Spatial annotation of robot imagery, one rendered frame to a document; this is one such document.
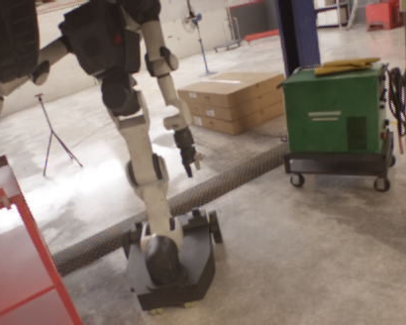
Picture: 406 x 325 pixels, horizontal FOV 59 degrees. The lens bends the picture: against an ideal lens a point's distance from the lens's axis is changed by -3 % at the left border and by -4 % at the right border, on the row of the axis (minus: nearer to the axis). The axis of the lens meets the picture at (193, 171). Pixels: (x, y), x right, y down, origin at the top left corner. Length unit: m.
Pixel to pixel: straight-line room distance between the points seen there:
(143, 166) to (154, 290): 0.59
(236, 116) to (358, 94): 1.84
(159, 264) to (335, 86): 1.47
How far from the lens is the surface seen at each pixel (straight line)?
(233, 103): 3.91
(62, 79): 11.38
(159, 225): 1.91
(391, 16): 9.96
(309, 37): 3.25
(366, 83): 2.36
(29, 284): 1.61
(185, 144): 1.68
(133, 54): 1.77
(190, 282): 1.77
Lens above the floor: 1.29
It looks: 23 degrees down
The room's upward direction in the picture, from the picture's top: 14 degrees counter-clockwise
